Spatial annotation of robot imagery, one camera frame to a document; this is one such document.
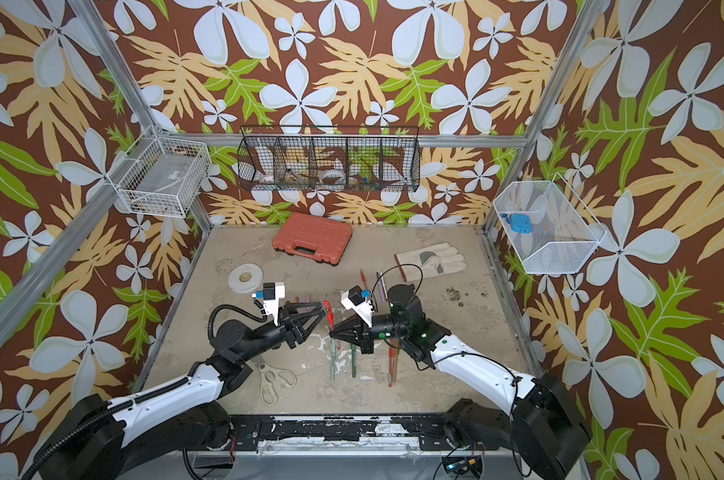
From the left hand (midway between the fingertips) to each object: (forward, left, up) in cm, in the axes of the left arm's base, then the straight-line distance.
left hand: (320, 308), depth 68 cm
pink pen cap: (+17, +8, -25) cm, 32 cm away
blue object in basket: (+28, -56, 0) cm, 63 cm away
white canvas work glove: (+33, -36, -24) cm, 55 cm away
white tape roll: (+26, +31, -27) cm, 49 cm away
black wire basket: (+53, +1, +5) cm, 54 cm away
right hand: (-4, -3, -5) cm, 7 cm away
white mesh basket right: (+26, -63, 0) cm, 68 cm away
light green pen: (+1, -2, -26) cm, 26 cm away
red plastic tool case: (+42, +6, -22) cm, 48 cm away
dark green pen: (+1, -8, -26) cm, 27 cm away
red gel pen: (+26, -11, -26) cm, 38 cm away
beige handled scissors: (-12, +15, -26) cm, 32 cm away
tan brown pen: (-1, -21, -27) cm, 34 cm away
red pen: (-2, -3, 0) cm, 3 cm away
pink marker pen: (+23, -17, -25) cm, 38 cm away
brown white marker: (+28, -16, -26) cm, 41 cm away
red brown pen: (-7, -18, -26) cm, 33 cm away
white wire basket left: (+39, +50, +7) cm, 64 cm away
